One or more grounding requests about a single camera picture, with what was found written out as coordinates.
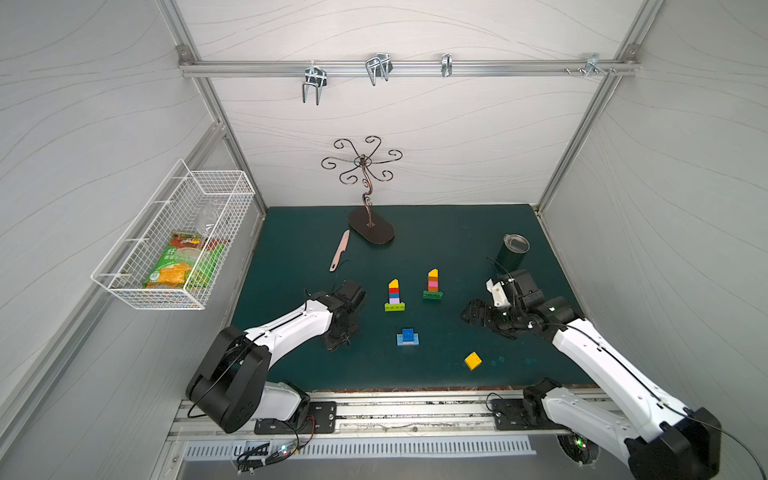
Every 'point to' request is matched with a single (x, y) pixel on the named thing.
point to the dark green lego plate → (432, 294)
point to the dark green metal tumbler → (514, 249)
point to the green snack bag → (187, 263)
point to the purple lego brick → (394, 300)
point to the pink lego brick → (433, 284)
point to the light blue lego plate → (401, 342)
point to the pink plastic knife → (342, 248)
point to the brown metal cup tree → (370, 225)
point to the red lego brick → (393, 290)
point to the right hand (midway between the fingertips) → (475, 318)
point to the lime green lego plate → (397, 307)
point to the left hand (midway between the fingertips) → (349, 336)
